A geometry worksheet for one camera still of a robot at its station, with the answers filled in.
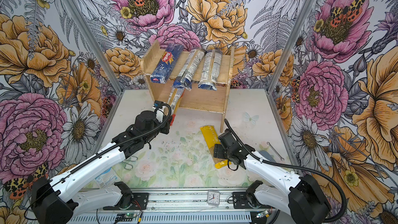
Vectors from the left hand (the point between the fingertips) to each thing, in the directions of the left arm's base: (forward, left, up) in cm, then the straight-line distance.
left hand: (168, 120), depth 78 cm
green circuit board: (-37, +18, -22) cm, 46 cm away
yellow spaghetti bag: (0, -23, -20) cm, 30 cm away
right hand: (-12, -26, -17) cm, 33 cm away
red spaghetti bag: (+9, -3, +8) cm, 12 cm away
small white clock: (-30, -22, -21) cm, 43 cm away
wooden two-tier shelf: (+16, -15, -1) cm, 22 cm away
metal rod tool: (-7, -59, -22) cm, 63 cm away
